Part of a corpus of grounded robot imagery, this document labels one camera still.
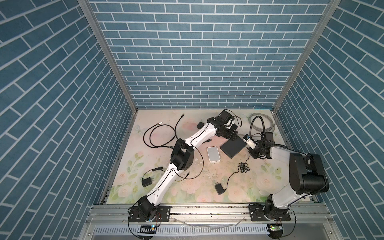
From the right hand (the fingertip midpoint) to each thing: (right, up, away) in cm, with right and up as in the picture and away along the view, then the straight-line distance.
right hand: (251, 145), depth 98 cm
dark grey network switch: (-13, -1, -2) cm, 14 cm away
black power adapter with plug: (-8, -11, -9) cm, 16 cm away
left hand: (-13, +7, -1) cm, 14 cm away
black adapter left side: (-63, -18, -16) cm, 68 cm away
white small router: (-25, -5, -4) cm, 26 cm away
